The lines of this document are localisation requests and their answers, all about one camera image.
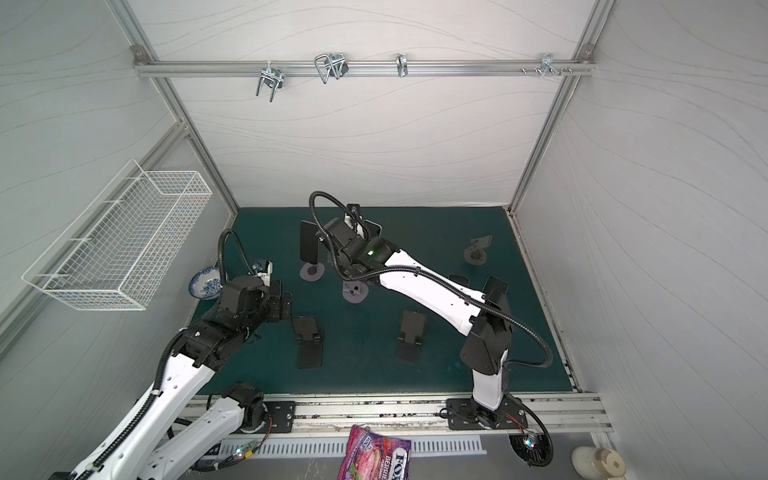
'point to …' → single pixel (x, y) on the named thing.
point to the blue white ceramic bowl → (206, 283)
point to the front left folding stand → (310, 338)
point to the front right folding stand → (409, 343)
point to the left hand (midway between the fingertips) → (269, 293)
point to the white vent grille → (332, 447)
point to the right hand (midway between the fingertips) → (346, 242)
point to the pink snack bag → (372, 456)
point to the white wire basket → (117, 253)
